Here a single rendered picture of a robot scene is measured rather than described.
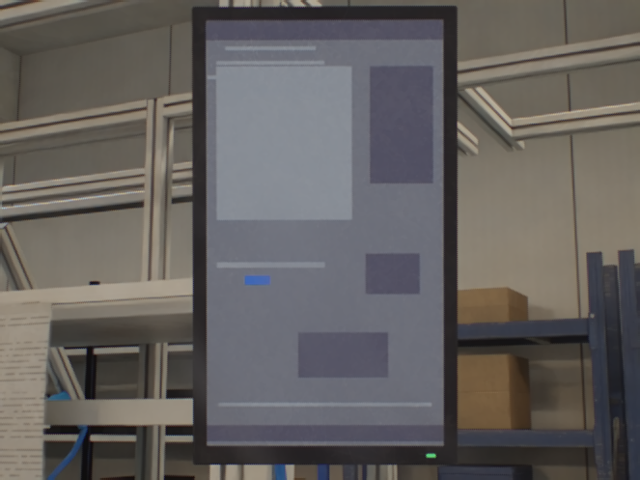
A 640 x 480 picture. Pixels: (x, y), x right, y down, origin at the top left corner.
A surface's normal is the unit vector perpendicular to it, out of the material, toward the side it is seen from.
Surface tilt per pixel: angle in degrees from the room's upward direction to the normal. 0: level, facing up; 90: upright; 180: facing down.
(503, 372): 90
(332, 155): 101
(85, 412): 90
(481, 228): 90
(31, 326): 87
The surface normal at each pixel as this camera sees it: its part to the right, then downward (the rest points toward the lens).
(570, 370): -0.43, -0.17
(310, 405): -0.01, 0.01
